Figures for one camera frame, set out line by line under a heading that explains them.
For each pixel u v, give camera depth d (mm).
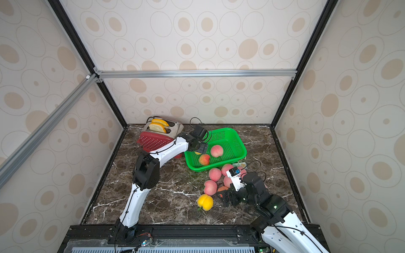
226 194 615
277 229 498
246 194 591
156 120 938
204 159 936
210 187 826
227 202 624
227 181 853
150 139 921
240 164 972
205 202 778
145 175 575
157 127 921
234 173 625
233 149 1052
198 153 942
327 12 696
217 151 970
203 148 897
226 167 897
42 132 611
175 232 747
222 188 827
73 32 746
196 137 772
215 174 890
